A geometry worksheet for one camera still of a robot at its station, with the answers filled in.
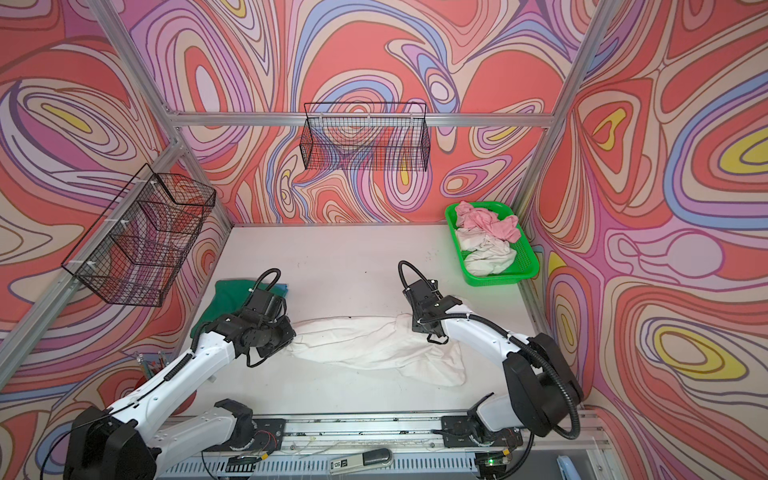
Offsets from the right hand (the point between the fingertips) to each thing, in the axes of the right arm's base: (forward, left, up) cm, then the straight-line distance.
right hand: (432, 328), depth 88 cm
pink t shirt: (+36, -31, +4) cm, 48 cm away
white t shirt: (-3, +15, -3) cm, 15 cm away
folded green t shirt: (+12, +64, +3) cm, 65 cm away
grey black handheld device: (-32, +19, +1) cm, 37 cm away
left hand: (-2, +38, +5) cm, 38 cm away
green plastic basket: (+21, -35, +1) cm, 41 cm away
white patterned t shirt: (+27, -23, +1) cm, 36 cm away
